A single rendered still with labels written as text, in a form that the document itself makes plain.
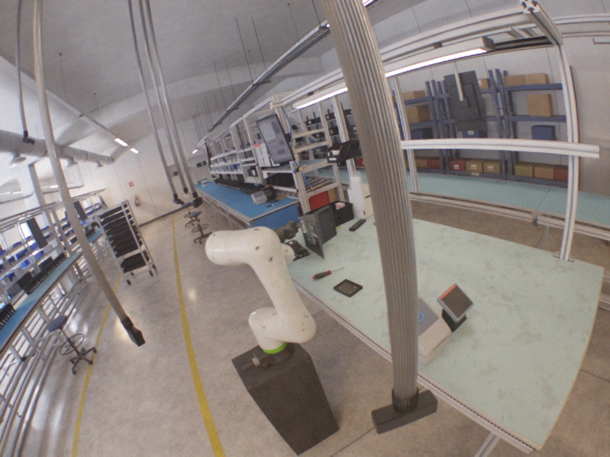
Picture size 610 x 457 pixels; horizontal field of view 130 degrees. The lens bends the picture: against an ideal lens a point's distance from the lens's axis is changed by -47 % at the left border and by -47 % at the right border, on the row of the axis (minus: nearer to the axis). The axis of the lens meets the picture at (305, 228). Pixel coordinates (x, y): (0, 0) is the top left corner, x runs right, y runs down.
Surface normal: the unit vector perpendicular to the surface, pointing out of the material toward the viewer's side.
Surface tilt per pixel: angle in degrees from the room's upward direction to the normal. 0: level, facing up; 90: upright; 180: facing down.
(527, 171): 90
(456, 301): 32
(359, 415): 0
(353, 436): 0
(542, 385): 0
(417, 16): 90
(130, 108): 90
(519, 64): 90
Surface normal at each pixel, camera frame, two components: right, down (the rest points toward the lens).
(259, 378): -0.25, -0.91
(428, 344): 0.12, -0.56
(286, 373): 0.50, 0.18
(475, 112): -0.79, 0.50
